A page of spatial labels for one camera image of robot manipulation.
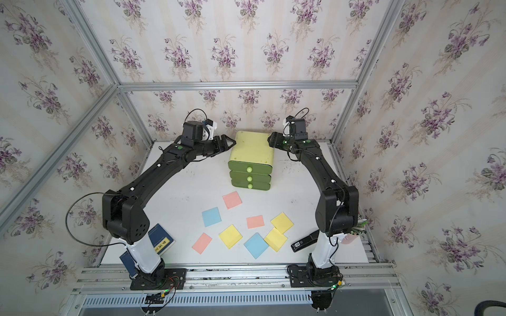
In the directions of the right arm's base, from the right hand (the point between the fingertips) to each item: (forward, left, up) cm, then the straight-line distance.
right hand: (275, 140), depth 89 cm
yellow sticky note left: (-36, +20, -24) cm, 48 cm away
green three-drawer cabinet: (-10, +11, -2) cm, 15 cm away
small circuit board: (-59, +45, -25) cm, 78 cm away
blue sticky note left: (-27, +30, -25) cm, 47 cm away
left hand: (-7, +19, +4) cm, 20 cm away
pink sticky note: (-18, +21, -25) cm, 37 cm away
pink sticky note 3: (-39, +32, -24) cm, 56 cm away
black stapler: (-38, -13, -20) cm, 45 cm away
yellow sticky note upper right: (-29, -3, -24) cm, 38 cm away
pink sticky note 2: (-29, +9, -24) cm, 39 cm away
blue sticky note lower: (-39, +8, -24) cm, 47 cm away
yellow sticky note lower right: (-37, 0, -24) cm, 43 cm away
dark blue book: (-39, +48, -21) cm, 66 cm away
